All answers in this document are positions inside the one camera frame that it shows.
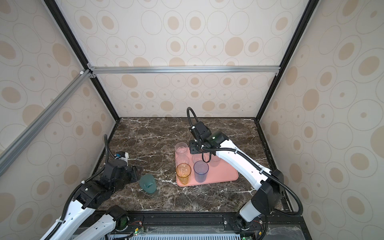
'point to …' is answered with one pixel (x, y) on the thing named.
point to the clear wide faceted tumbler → (182, 159)
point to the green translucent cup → (148, 183)
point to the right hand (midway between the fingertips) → (194, 147)
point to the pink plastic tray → (225, 172)
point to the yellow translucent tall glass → (183, 172)
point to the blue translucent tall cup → (201, 168)
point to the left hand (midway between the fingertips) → (143, 168)
